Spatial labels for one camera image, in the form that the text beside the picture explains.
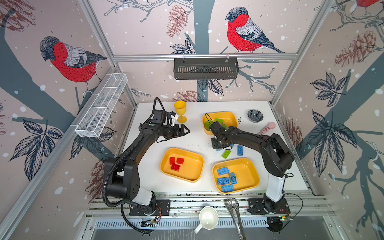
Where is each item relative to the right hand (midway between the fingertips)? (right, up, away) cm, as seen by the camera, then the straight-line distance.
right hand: (215, 146), depth 95 cm
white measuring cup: (-7, -30, -25) cm, 39 cm away
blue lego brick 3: (+15, -2, -3) cm, 15 cm away
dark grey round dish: (+32, +20, +15) cm, 41 cm away
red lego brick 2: (-23, -8, -5) cm, 25 cm away
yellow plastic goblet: (-24, +26, +8) cm, 36 cm away
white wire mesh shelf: (-64, +25, -16) cm, 70 cm away
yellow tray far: (+12, +17, +15) cm, 26 cm away
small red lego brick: (-28, -8, -5) cm, 29 cm away
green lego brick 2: (+6, -5, -2) cm, 8 cm away
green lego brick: (+5, +16, +15) cm, 22 cm away
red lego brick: (-25, -11, -9) cm, 28 cm away
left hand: (-20, +10, -12) cm, 25 cm away
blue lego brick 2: (+2, -17, -13) cm, 22 cm away
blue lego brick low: (+4, -20, -16) cm, 26 cm away
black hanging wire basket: (-6, +53, +9) cm, 54 cm away
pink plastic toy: (+41, +13, +9) cm, 44 cm away
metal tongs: (+5, -24, -25) cm, 35 cm away
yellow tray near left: (-15, -13, -7) cm, 22 cm away
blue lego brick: (+3, -12, -11) cm, 17 cm away
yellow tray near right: (+17, -14, -10) cm, 24 cm away
